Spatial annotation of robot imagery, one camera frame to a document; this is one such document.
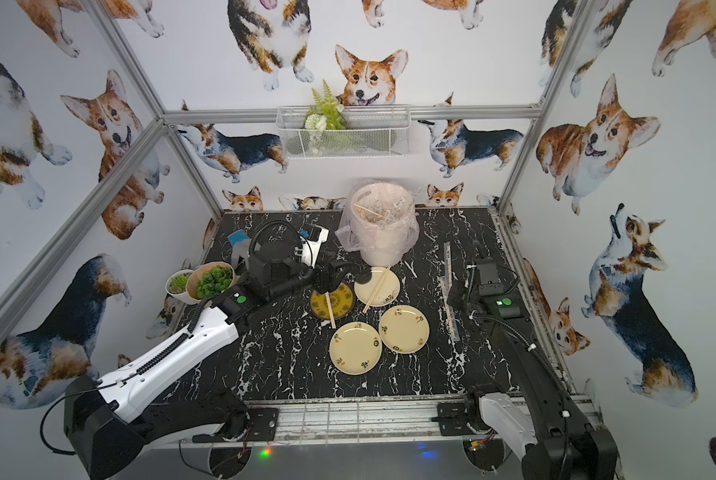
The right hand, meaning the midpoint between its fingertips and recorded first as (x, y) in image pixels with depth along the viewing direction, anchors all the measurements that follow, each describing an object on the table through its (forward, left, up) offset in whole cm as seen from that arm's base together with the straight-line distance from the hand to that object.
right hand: (454, 289), depth 80 cm
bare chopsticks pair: (+8, +22, -14) cm, 27 cm away
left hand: (+1, +28, +14) cm, 31 cm away
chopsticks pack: (+11, -2, -17) cm, 20 cm away
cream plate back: (+8, +18, -16) cm, 25 cm away
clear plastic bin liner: (+19, +30, +2) cm, 36 cm away
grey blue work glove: (+30, +73, -16) cm, 81 cm away
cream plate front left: (-10, +27, -15) cm, 33 cm away
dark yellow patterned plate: (+4, +32, -15) cm, 36 cm away
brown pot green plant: (+6, +70, -3) cm, 70 cm away
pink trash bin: (+27, +19, +1) cm, 33 cm away
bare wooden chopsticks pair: (-1, +35, -13) cm, 37 cm away
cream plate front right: (-4, +13, -16) cm, 21 cm away
